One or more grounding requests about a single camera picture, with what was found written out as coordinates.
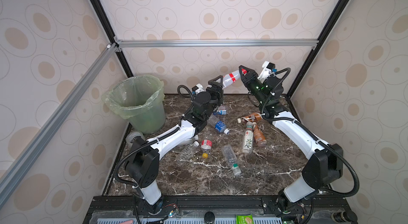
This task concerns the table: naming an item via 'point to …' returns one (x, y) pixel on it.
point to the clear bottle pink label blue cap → (219, 112)
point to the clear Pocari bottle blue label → (221, 127)
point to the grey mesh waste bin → (139, 98)
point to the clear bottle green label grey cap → (248, 138)
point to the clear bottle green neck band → (231, 158)
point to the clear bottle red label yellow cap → (206, 145)
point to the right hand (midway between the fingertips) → (239, 67)
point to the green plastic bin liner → (140, 100)
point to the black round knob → (209, 217)
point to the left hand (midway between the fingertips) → (230, 78)
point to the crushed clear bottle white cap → (187, 154)
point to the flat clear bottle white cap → (190, 140)
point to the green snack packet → (247, 218)
